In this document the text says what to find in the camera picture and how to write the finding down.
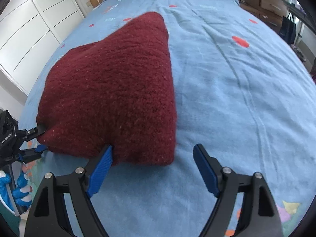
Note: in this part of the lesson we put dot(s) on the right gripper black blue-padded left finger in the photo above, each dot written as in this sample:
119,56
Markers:
48,215

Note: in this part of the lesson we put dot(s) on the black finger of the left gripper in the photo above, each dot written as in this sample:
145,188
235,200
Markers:
33,133

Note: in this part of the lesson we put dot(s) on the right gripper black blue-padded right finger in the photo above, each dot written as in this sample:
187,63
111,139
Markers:
243,201

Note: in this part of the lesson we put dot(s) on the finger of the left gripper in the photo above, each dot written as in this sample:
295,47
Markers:
32,154

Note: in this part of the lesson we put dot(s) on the dark red knitted sweater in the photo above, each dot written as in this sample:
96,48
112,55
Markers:
118,91

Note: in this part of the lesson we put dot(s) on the blue white gloved hand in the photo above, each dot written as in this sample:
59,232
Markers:
21,193

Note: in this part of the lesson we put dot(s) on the white wardrobe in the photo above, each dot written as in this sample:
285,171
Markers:
31,31

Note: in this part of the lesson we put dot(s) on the blue patterned bed cover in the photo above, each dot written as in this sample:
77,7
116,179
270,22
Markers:
240,91

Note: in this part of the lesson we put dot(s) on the dark blue tote bag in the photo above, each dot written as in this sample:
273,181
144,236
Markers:
288,29

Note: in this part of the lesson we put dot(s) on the wooden chest of drawers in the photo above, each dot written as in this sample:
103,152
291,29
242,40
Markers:
271,12

